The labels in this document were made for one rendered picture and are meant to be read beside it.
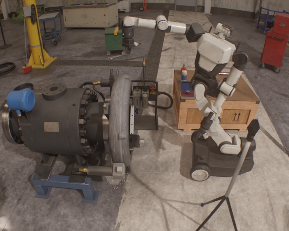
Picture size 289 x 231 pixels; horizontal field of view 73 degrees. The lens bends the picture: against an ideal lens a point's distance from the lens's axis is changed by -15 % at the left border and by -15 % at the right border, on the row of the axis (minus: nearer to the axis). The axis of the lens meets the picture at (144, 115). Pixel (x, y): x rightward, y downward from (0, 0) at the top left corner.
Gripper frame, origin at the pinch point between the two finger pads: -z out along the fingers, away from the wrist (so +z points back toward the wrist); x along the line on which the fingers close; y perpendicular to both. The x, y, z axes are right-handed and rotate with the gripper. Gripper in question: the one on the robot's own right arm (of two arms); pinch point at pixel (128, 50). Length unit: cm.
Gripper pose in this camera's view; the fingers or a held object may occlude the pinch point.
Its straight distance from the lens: 177.6
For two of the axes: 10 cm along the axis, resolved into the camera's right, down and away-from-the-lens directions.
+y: -7.2, 3.5, -6.0
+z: 0.0, -8.6, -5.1
